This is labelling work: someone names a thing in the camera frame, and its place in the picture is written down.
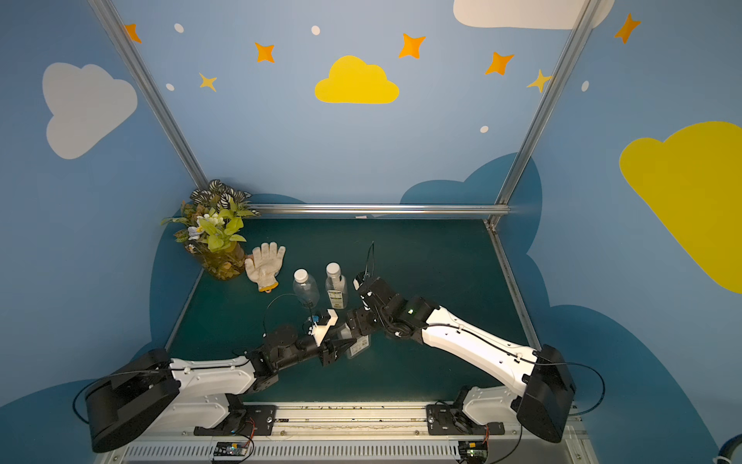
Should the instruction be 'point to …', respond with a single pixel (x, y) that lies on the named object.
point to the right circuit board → (473, 451)
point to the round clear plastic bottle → (306, 289)
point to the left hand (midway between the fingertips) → (352, 329)
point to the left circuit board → (231, 449)
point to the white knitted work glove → (265, 265)
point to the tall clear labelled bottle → (336, 286)
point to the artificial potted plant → (210, 223)
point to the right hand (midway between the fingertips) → (363, 312)
